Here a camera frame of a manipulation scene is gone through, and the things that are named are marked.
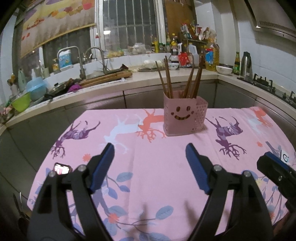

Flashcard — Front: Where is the chrome kitchen faucet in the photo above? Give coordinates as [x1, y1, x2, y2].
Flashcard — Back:
[85, 46, 108, 75]

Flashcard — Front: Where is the white device on table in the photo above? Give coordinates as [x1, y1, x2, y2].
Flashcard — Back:
[280, 150, 291, 166]

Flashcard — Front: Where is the black gas stove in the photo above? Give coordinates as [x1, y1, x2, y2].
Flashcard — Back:
[237, 73, 296, 108]

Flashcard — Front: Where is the pink deer print tablecloth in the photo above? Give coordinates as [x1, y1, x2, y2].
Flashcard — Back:
[27, 107, 295, 240]

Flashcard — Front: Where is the steel thermos kettle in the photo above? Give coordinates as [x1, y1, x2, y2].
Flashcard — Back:
[240, 51, 252, 77]

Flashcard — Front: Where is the dark green sauce bottle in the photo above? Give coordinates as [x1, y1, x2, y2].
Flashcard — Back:
[233, 52, 240, 75]

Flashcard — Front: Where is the pink smiley utensil holder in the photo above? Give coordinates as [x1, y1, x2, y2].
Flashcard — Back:
[163, 90, 208, 136]

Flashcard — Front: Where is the white bowl on counter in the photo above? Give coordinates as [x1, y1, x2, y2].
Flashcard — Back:
[216, 65, 232, 75]

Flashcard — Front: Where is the green plastic bowl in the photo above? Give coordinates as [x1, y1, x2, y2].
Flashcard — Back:
[11, 92, 31, 113]

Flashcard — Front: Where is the brown chopstick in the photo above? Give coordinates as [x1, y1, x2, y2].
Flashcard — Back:
[155, 61, 168, 97]
[189, 60, 203, 98]
[183, 53, 195, 98]
[192, 55, 205, 98]
[164, 57, 174, 98]

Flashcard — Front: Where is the brown chopstick far right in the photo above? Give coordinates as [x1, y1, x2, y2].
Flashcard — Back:
[192, 55, 205, 98]

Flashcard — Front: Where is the blue plastic lidded container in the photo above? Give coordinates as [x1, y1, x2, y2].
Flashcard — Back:
[26, 77, 47, 101]

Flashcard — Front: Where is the brown chopstick centre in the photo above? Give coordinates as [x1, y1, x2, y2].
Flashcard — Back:
[183, 53, 195, 98]

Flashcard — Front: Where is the large yellow oil bottle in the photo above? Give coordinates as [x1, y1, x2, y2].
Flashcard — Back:
[205, 38, 219, 71]

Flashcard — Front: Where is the red snack bag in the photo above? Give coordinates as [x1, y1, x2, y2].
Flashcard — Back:
[178, 52, 190, 68]

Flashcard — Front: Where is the brown chopstick far left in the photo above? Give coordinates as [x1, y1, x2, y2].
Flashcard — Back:
[155, 61, 168, 97]

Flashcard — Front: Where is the small patterned bowl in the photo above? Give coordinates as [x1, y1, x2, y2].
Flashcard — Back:
[168, 62, 179, 70]

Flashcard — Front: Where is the white plastic jug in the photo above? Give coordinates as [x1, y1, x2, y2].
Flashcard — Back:
[189, 44, 200, 67]

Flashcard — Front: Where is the range hood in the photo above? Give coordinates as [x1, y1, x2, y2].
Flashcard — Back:
[244, 0, 295, 42]

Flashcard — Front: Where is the wooden cutting board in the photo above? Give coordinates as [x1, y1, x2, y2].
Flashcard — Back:
[79, 71, 132, 88]

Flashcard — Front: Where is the dark soy sauce bottle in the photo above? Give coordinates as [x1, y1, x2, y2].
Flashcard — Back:
[170, 33, 179, 63]

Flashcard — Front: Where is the fruit print roller blind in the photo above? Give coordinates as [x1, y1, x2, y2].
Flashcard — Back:
[20, 0, 95, 57]

